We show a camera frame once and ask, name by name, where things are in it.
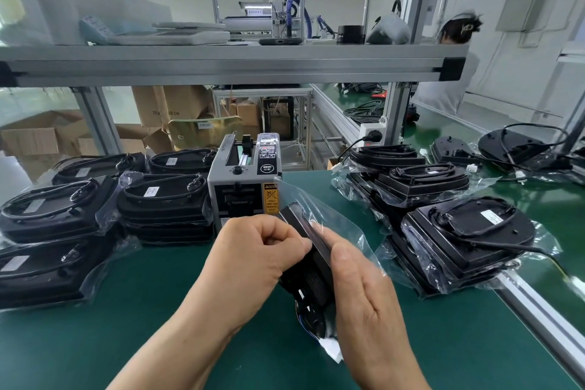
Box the person's right hand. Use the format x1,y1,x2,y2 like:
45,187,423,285
315,223,420,390

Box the person's left hand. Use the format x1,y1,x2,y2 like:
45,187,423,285
187,214,314,337

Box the group of bagged black lamps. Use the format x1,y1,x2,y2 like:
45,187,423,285
331,140,563,299

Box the unbagged black lamps with cables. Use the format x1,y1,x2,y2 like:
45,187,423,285
430,122,585,178

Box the person's right forearm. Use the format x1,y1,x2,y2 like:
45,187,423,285
358,369,431,390

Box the grey tape dispenser machine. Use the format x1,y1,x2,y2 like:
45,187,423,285
207,133,283,222

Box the white power socket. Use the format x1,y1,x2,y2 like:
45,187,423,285
359,122,385,145

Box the white flat scale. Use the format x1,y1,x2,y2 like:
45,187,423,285
110,21,232,46

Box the black cup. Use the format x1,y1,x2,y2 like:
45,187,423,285
336,25,365,44

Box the white handset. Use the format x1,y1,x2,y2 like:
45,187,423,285
79,16,118,45

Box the grey barcode scanner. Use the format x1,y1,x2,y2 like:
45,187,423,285
366,12,413,45

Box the white box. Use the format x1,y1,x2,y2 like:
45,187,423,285
73,0,173,34

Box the aluminium table edge rail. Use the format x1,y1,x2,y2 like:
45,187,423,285
498,271,585,377

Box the bundle of black cables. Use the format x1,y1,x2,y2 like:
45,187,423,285
342,102,385,124

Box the grey wall electrical box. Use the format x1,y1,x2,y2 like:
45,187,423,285
496,0,554,34

